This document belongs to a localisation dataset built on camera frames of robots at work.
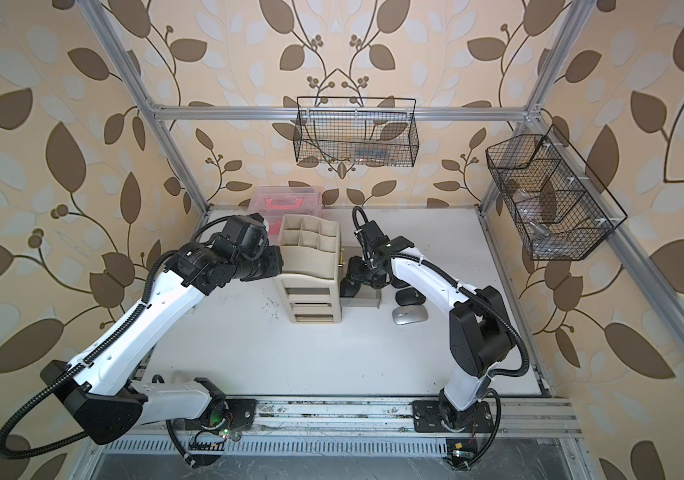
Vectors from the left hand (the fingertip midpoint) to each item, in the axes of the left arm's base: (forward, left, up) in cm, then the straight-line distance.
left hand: (281, 258), depth 72 cm
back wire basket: (+46, -18, +7) cm, 50 cm away
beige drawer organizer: (-5, -7, -2) cm, 9 cm away
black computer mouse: (+4, -36, -25) cm, 44 cm away
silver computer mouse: (-2, -36, -26) cm, 44 cm away
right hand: (+4, -18, -16) cm, 24 cm away
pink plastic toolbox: (+37, +12, -16) cm, 42 cm away
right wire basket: (+10, -69, +8) cm, 71 cm away
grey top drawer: (+1, -22, -20) cm, 29 cm away
